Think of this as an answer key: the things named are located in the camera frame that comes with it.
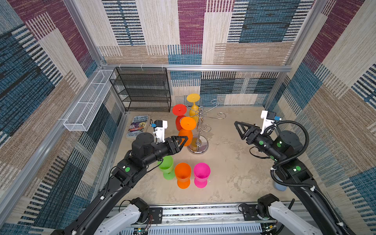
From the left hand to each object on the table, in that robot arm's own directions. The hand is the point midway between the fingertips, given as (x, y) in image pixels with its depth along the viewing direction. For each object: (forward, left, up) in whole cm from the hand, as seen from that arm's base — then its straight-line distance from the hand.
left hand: (185, 139), depth 62 cm
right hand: (+5, -22, +2) cm, 23 cm away
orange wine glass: (-5, +2, -22) cm, 22 cm away
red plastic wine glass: (+19, +3, -1) cm, 19 cm away
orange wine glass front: (+9, -1, -1) cm, 9 cm away
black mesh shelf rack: (+55, +32, -15) cm, 65 cm away
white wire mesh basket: (+13, +50, +1) cm, 51 cm away
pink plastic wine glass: (-5, -8, -25) cm, 26 cm away
